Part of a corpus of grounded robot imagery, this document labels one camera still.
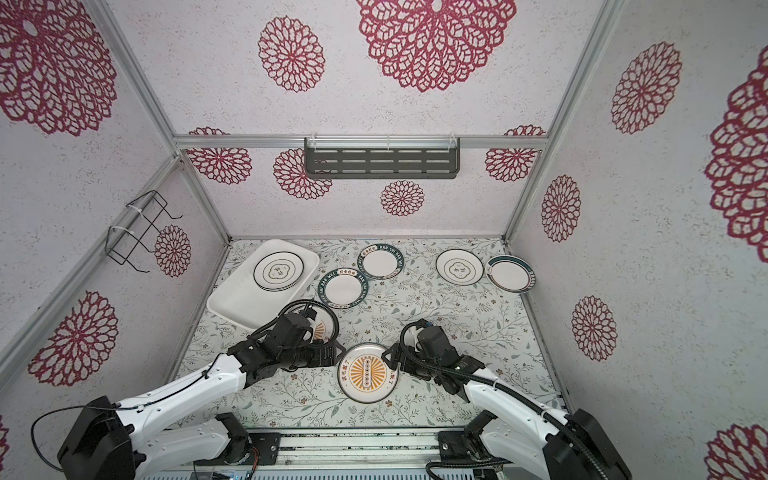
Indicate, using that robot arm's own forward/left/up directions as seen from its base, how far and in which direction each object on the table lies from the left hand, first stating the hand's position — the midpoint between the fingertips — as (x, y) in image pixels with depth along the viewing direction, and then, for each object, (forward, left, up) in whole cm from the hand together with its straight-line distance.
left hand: (333, 357), depth 81 cm
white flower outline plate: (+36, +24, -7) cm, 44 cm away
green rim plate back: (+41, -13, -8) cm, 44 cm away
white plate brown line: (+38, -43, -9) cm, 58 cm away
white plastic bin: (+22, +34, -5) cm, 40 cm away
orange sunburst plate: (-1, 0, +19) cm, 19 cm away
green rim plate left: (+29, +1, -9) cm, 30 cm away
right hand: (0, -16, -1) cm, 16 cm away
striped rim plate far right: (+35, -62, -9) cm, 72 cm away
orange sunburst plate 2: (-2, -8, -8) cm, 12 cm away
